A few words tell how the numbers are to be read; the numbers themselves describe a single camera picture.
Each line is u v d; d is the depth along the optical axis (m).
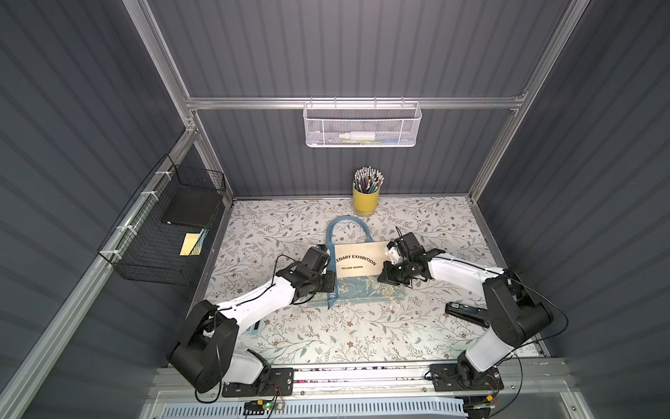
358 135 0.88
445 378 0.73
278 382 0.74
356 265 0.97
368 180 1.03
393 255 0.86
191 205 0.86
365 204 1.07
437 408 0.71
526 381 0.73
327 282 0.77
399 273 0.79
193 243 0.64
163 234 0.75
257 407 0.70
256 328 0.80
